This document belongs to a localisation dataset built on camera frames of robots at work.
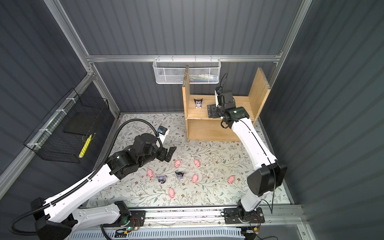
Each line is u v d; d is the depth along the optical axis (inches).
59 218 15.4
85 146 26.8
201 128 41.0
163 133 23.5
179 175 32.6
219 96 23.4
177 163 35.7
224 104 22.7
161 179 32.3
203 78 35.9
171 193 31.7
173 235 30.2
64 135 28.1
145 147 19.7
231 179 33.3
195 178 33.4
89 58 34.9
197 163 35.9
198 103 32.5
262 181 16.9
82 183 16.6
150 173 34.1
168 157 24.9
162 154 24.4
